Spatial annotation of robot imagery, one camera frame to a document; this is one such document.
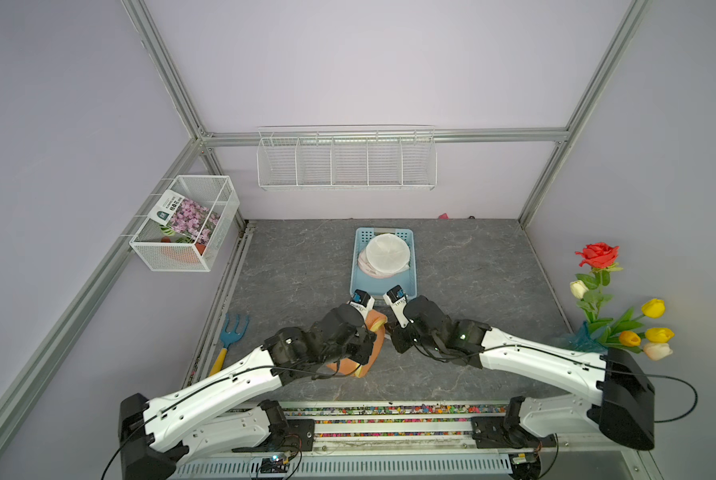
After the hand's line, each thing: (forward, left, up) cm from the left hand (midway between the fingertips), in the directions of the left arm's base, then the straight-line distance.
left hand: (373, 339), depth 70 cm
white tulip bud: (+5, -48, +9) cm, 49 cm away
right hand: (+6, -4, -5) cm, 9 cm away
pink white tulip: (-11, -55, +11) cm, 57 cm away
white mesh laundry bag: (+38, -9, -16) cm, 42 cm away
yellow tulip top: (-2, -60, +11) cm, 61 cm away
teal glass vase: (-3, -52, -3) cm, 52 cm away
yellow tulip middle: (-8, -56, +12) cm, 58 cm away
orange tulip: (-9, -50, +12) cm, 52 cm away
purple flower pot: (+28, +45, +16) cm, 56 cm away
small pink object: (+59, -35, -19) cm, 71 cm away
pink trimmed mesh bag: (+33, -1, -17) cm, 37 cm away
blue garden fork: (+12, +44, -20) cm, 49 cm away
